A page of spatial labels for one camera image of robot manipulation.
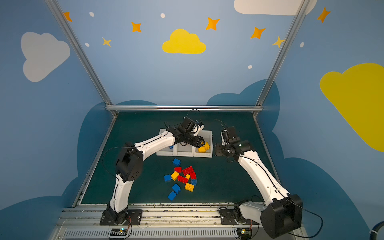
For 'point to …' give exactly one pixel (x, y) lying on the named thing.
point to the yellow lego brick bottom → (189, 187)
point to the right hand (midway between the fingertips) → (222, 147)
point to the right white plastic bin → (208, 136)
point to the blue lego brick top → (177, 162)
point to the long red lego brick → (187, 171)
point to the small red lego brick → (178, 169)
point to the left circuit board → (118, 233)
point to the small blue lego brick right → (194, 182)
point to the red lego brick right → (193, 175)
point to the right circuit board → (244, 233)
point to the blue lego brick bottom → (172, 195)
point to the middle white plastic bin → (186, 150)
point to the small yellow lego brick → (188, 176)
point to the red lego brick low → (182, 179)
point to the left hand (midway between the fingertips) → (201, 140)
